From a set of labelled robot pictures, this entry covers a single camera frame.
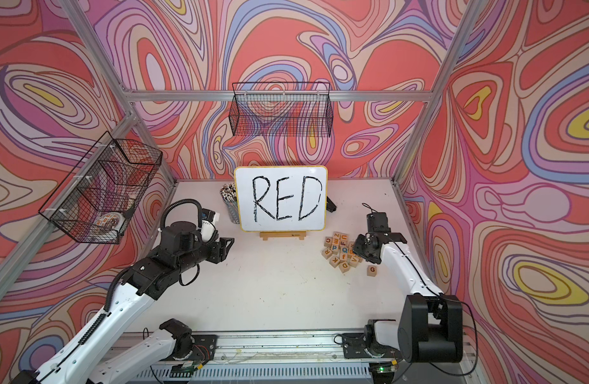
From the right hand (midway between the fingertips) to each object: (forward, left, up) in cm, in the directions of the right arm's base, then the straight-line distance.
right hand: (361, 255), depth 86 cm
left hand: (-1, +44, +16) cm, 47 cm away
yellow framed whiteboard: (+19, +28, +12) cm, 36 cm away
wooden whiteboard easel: (+11, +29, -1) cm, 31 cm away
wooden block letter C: (+9, +11, -5) cm, 15 cm away
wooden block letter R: (+4, +12, -5) cm, 13 cm away
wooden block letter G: (-4, -4, -5) cm, 7 cm away
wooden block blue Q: (+5, +5, -5) cm, 8 cm away
